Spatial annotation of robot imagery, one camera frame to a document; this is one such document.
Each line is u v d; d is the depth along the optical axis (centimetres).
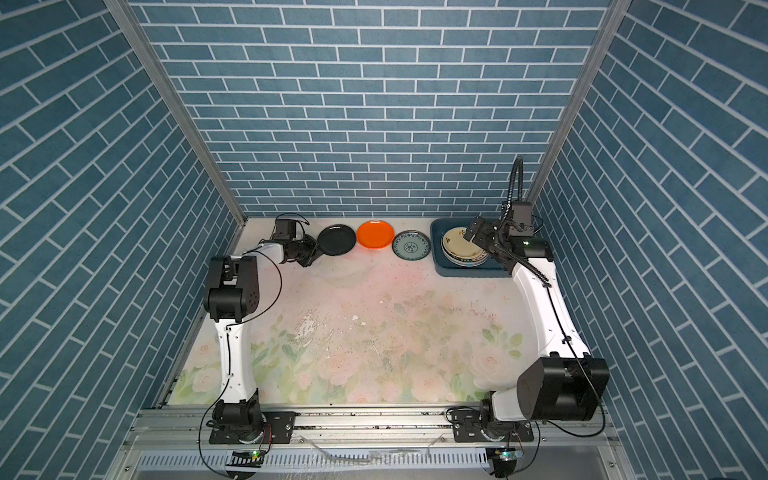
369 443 72
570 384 40
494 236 72
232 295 61
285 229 90
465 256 105
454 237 112
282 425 74
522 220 59
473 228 72
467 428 74
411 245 112
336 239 112
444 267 102
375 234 115
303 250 98
